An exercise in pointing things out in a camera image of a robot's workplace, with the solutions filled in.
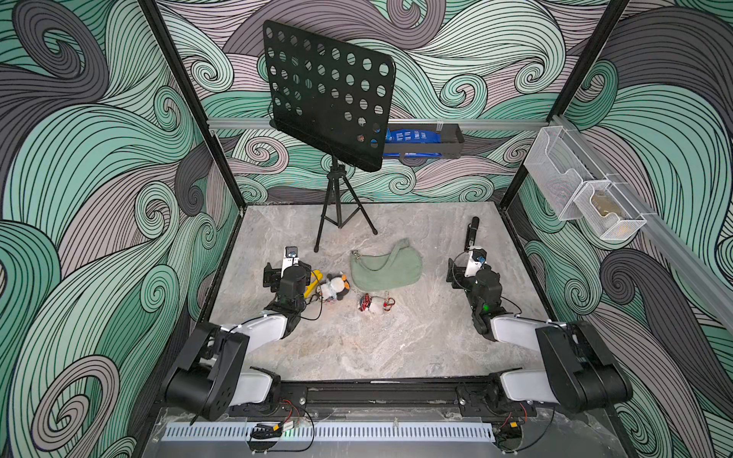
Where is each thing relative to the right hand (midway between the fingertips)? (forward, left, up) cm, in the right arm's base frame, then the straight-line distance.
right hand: (467, 260), depth 89 cm
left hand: (-1, +59, +2) cm, 59 cm away
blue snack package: (+33, +19, +25) cm, 46 cm away
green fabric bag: (+5, +20, -10) cm, 23 cm away
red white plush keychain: (-11, +33, -6) cm, 35 cm away
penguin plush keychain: (-6, +43, -5) cm, 43 cm away
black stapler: (+20, -10, -11) cm, 25 cm away
